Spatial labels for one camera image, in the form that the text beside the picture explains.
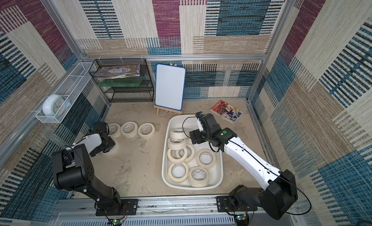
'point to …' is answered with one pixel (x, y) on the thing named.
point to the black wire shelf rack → (145, 93)
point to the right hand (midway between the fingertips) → (197, 131)
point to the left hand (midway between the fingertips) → (101, 147)
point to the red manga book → (226, 111)
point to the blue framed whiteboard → (169, 86)
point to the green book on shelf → (122, 82)
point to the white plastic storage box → (189, 121)
